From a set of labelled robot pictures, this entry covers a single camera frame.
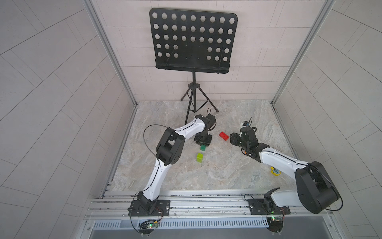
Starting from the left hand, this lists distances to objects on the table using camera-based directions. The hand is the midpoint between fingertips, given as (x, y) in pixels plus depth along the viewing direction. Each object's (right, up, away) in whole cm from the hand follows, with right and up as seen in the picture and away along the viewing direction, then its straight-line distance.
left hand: (207, 144), depth 96 cm
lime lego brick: (-6, -6, -11) cm, 14 cm away
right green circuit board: (+29, -31, -28) cm, 51 cm away
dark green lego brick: (-3, -1, -5) cm, 6 cm away
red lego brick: (+11, +5, +1) cm, 12 cm away
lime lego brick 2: (-5, -4, -12) cm, 13 cm away
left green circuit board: (-27, -30, -30) cm, 50 cm away
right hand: (+14, +7, -5) cm, 17 cm away
